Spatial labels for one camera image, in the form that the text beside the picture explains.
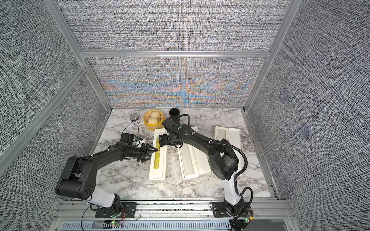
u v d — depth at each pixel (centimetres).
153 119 105
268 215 73
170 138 75
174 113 106
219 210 73
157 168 80
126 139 75
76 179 45
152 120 104
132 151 76
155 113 110
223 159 52
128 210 73
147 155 82
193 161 84
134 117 106
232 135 95
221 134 95
